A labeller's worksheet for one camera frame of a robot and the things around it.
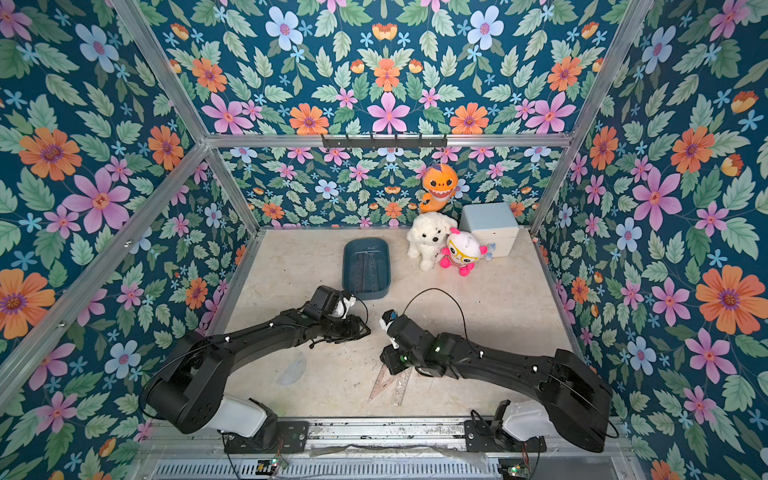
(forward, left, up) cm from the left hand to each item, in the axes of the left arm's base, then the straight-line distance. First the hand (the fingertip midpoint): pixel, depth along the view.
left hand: (369, 329), depth 87 cm
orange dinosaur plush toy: (+39, -26, +21) cm, 52 cm away
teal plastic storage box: (+27, +2, -5) cm, 28 cm away
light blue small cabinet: (+29, -43, +11) cm, 53 cm away
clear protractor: (-8, +22, -5) cm, 24 cm away
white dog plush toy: (+26, -20, +11) cm, 35 cm away
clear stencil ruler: (+26, -1, -6) cm, 26 cm away
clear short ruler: (-15, -8, -6) cm, 18 cm away
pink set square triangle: (-13, -4, -5) cm, 15 cm away
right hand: (-9, -5, +3) cm, 10 cm away
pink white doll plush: (+21, -31, +8) cm, 38 cm away
